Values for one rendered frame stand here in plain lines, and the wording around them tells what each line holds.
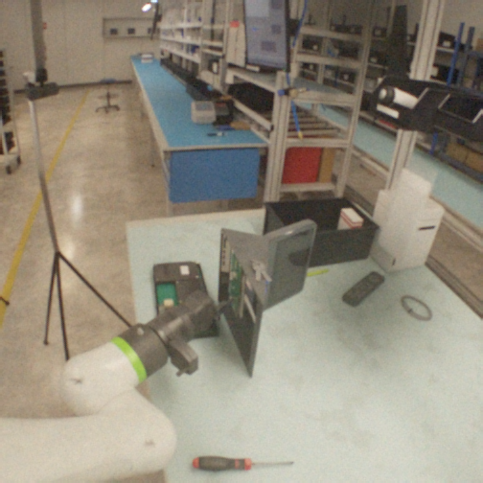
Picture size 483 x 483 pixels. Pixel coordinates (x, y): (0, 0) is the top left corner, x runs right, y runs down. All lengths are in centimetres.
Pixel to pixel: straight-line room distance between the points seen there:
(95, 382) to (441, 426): 65
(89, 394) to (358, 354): 57
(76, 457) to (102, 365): 22
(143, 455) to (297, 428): 31
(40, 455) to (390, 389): 66
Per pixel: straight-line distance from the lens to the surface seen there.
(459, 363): 95
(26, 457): 37
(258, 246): 73
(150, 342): 63
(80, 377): 59
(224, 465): 63
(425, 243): 117
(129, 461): 49
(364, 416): 75
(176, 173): 225
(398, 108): 85
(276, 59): 185
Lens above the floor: 160
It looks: 32 degrees down
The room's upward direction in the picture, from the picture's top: 5 degrees clockwise
